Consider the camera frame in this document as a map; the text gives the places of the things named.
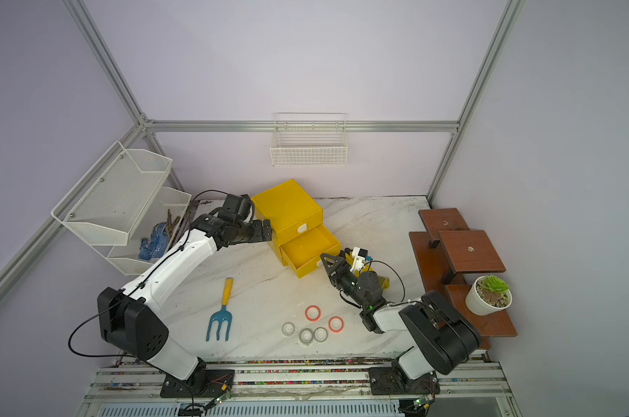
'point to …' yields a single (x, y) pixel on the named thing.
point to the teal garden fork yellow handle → (222, 314)
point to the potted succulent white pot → (487, 295)
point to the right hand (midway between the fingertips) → (321, 261)
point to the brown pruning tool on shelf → (169, 224)
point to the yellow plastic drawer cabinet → (292, 211)
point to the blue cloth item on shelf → (155, 246)
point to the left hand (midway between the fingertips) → (257, 234)
